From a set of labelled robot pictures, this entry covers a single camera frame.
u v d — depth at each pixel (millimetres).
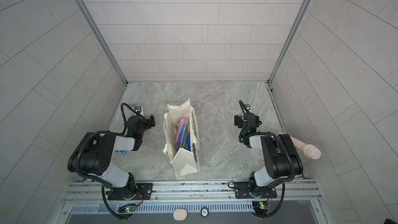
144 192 708
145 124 828
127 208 656
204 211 666
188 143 817
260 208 680
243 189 717
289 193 711
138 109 788
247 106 805
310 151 539
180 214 645
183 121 831
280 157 454
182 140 807
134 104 1047
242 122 828
